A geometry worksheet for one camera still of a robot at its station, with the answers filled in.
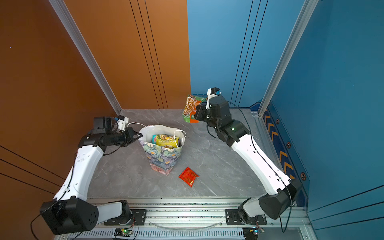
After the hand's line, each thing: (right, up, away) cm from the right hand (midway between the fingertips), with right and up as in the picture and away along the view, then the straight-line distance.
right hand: (193, 106), depth 68 cm
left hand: (-27, -13, +8) cm, 31 cm away
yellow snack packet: (-15, -17, +13) cm, 26 cm away
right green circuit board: (+30, -58, +1) cm, 65 cm away
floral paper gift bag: (-16, -27, +8) cm, 32 cm away
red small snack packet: (-3, -38, +18) cm, 43 cm away
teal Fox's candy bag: (-23, -17, +17) cm, 33 cm away
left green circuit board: (-34, -60, +3) cm, 69 cm away
